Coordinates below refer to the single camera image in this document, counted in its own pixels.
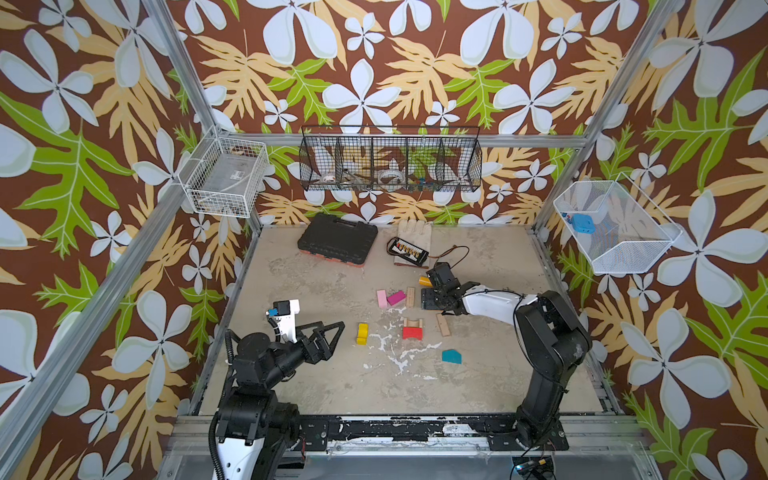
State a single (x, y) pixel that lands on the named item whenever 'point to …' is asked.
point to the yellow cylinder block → (425, 281)
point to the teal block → (451, 355)
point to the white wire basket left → (223, 178)
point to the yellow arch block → (363, 329)
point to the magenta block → (397, 297)
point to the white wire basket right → (617, 230)
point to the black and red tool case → (335, 240)
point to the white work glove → (417, 233)
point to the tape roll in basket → (392, 176)
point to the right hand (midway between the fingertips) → (429, 297)
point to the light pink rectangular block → (382, 298)
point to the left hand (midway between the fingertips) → (332, 323)
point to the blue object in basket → (583, 223)
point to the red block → (412, 332)
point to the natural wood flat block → (410, 297)
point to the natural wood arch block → (413, 323)
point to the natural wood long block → (444, 326)
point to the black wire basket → (390, 158)
